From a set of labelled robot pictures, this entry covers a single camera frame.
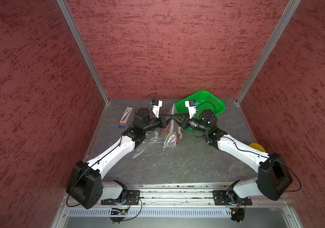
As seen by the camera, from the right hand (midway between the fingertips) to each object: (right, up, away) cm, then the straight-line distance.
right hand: (172, 118), depth 75 cm
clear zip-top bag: (0, -5, -2) cm, 5 cm away
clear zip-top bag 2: (-11, -14, +22) cm, 28 cm away
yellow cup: (+52, -18, +9) cm, 56 cm away
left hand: (0, 0, -1) cm, 1 cm away
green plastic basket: (+29, +13, +43) cm, 54 cm away
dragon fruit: (+1, -12, +1) cm, 12 cm away
